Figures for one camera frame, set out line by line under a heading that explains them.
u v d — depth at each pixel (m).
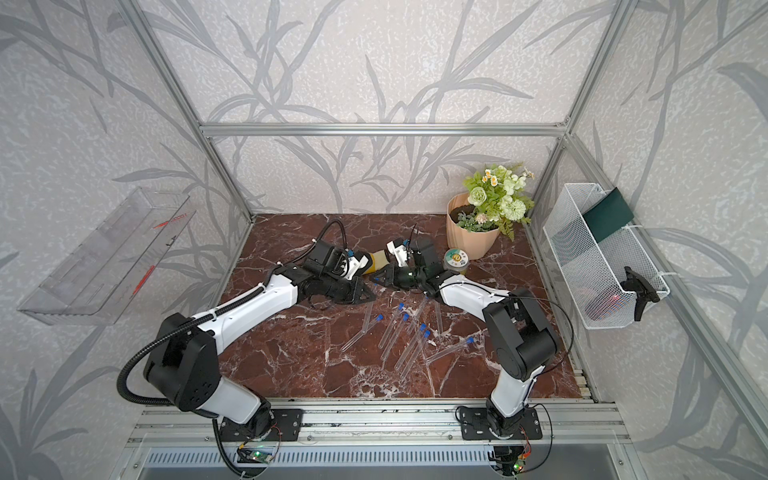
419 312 0.94
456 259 0.97
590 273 0.81
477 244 0.99
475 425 0.72
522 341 0.47
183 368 0.43
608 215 0.72
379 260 1.07
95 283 0.64
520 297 0.50
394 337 0.89
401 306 0.95
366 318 0.79
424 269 0.71
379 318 0.91
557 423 0.75
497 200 0.87
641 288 0.57
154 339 0.62
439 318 0.92
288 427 0.74
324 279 0.69
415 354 0.85
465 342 0.88
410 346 0.87
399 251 0.83
